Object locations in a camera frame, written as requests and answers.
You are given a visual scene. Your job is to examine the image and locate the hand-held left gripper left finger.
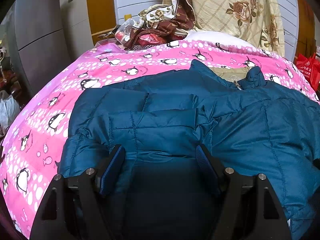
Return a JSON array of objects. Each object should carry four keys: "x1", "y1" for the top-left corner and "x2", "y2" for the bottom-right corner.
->
[{"x1": 29, "y1": 144, "x2": 126, "y2": 240}]

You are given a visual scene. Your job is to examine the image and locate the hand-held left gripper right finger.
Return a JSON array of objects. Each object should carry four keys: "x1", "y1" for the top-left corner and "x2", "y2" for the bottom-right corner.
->
[{"x1": 195, "y1": 144, "x2": 293, "y2": 240}]

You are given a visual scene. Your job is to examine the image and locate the blue down jacket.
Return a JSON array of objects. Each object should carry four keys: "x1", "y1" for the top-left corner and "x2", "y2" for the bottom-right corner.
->
[{"x1": 60, "y1": 59, "x2": 320, "y2": 240}]

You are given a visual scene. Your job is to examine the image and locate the pink penguin print blanket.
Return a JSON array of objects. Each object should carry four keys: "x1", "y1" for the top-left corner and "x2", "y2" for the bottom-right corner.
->
[{"x1": 0, "y1": 40, "x2": 320, "y2": 233}]

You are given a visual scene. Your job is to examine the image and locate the white plastic bag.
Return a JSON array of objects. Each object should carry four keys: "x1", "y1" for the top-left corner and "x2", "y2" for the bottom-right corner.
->
[{"x1": 0, "y1": 91, "x2": 21, "y2": 130}]

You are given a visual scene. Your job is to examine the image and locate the white pillow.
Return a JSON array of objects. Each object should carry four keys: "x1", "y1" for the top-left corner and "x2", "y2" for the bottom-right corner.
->
[{"x1": 185, "y1": 31, "x2": 255, "y2": 48}]

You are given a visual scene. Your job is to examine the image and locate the clear plastic bag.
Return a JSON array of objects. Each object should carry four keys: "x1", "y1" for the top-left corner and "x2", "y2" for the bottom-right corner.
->
[{"x1": 115, "y1": 18, "x2": 140, "y2": 48}]

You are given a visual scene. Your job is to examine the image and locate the red shopping bag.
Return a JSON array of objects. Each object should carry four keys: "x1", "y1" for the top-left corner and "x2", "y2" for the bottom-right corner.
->
[{"x1": 295, "y1": 52, "x2": 320, "y2": 92}]

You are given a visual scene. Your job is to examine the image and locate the cream floral quilt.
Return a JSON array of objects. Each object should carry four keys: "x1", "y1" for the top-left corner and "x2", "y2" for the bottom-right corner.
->
[{"x1": 162, "y1": 0, "x2": 286, "y2": 58}]

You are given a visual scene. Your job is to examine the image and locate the brown floral cloth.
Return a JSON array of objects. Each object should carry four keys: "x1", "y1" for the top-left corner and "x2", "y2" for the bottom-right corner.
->
[{"x1": 125, "y1": 0, "x2": 197, "y2": 51}]

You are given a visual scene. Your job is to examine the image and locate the grey refrigerator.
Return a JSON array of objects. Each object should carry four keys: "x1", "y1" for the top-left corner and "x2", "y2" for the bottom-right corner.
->
[{"x1": 7, "y1": 0, "x2": 73, "y2": 90}]

